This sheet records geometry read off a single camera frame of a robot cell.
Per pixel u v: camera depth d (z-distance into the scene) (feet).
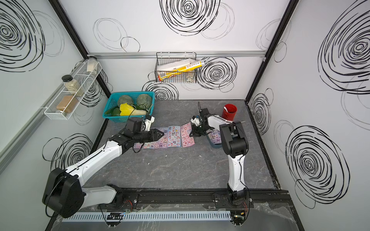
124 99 3.47
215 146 3.05
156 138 2.41
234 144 1.85
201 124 2.90
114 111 3.37
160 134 2.63
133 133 2.07
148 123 2.45
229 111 3.33
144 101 3.46
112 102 3.59
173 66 2.89
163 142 3.15
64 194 1.31
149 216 3.16
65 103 2.19
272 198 2.50
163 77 2.84
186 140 3.16
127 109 3.37
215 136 3.23
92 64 2.84
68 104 2.20
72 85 2.32
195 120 3.11
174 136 3.25
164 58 3.04
